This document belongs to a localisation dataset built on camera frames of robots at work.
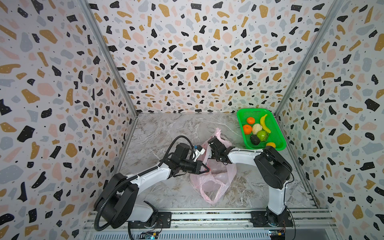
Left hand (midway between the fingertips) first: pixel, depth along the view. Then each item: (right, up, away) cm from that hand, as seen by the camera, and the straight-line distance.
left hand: (210, 171), depth 78 cm
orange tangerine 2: (+33, +28, +36) cm, 56 cm away
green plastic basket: (+47, +17, +25) cm, 56 cm away
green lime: (+37, +17, +23) cm, 46 cm away
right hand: (-1, +6, +20) cm, 21 cm away
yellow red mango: (+41, +12, +20) cm, 47 cm away
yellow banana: (+42, +26, +36) cm, 61 cm away
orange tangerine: (+28, +21, +29) cm, 46 cm away
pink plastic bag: (+1, -4, -6) cm, 8 cm away
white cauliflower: (+35, +22, +29) cm, 50 cm away
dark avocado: (+31, +14, +23) cm, 41 cm away
